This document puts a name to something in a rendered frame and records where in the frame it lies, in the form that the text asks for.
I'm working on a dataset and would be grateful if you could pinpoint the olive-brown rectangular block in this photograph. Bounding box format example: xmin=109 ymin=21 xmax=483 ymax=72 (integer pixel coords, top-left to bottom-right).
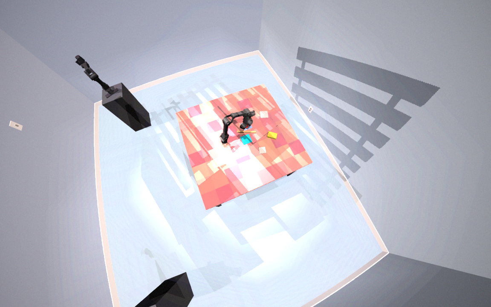
xmin=267 ymin=131 xmax=277 ymax=139

